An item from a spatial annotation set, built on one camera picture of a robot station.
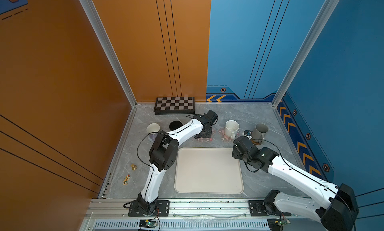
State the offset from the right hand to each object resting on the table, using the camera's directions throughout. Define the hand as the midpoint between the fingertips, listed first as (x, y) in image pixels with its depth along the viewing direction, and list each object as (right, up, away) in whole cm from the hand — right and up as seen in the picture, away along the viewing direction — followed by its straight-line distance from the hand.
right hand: (235, 150), depth 81 cm
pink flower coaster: (-13, +3, +18) cm, 22 cm away
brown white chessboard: (-38, +27, +34) cm, 58 cm away
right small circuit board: (+17, -32, -11) cm, 38 cm away
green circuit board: (-44, -33, -10) cm, 56 cm away
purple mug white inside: (-49, +11, +14) cm, 52 cm away
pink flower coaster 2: (-4, +7, +21) cm, 23 cm away
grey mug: (+16, +9, +8) cm, 20 cm away
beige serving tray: (-15, -13, +6) cm, 21 cm away
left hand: (-16, +8, +15) cm, 23 cm away
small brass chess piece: (-57, -11, +4) cm, 58 cm away
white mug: (+2, +10, +19) cm, 22 cm away
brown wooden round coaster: (+17, +1, +15) cm, 23 cm away
